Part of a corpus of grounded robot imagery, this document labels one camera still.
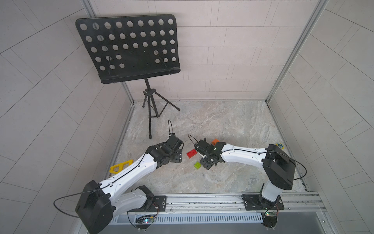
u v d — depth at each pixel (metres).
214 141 0.93
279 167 0.44
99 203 0.37
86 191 0.39
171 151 0.59
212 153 0.61
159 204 0.71
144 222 0.65
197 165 0.83
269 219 0.68
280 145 0.91
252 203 0.67
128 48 0.63
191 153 0.86
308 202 0.73
